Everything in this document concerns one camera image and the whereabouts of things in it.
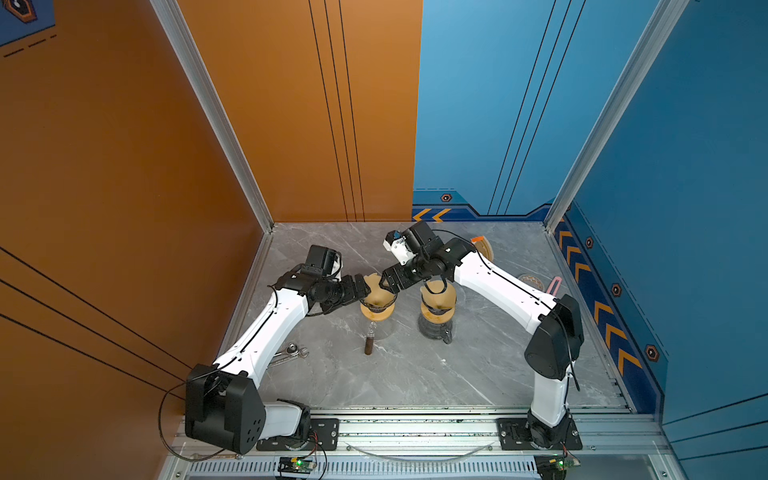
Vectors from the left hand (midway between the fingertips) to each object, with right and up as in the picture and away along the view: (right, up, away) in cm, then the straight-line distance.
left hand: (359, 292), depth 82 cm
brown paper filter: (+5, -1, 0) cm, 5 cm away
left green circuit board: (-12, -39, -12) cm, 43 cm away
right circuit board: (+50, -38, -13) cm, 64 cm away
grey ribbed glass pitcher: (+22, -12, +5) cm, 26 cm away
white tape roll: (+58, +1, +20) cm, 61 cm away
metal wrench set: (-21, -19, +4) cm, 28 cm away
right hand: (+9, +4, 0) cm, 9 cm away
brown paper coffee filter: (+24, -2, +1) cm, 24 cm away
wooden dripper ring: (+5, -7, -1) cm, 8 cm away
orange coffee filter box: (+40, +13, +20) cm, 47 cm away
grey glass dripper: (+5, -5, +2) cm, 7 cm away
